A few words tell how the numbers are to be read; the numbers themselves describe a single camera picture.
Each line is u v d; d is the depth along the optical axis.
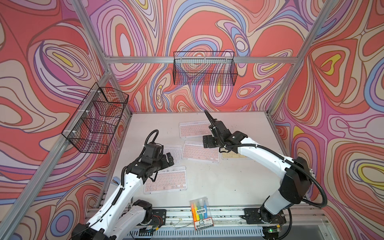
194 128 1.08
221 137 0.61
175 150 0.96
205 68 0.96
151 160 0.59
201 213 0.74
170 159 0.72
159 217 0.73
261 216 0.68
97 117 0.81
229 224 0.72
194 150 0.98
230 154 0.65
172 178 0.86
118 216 0.45
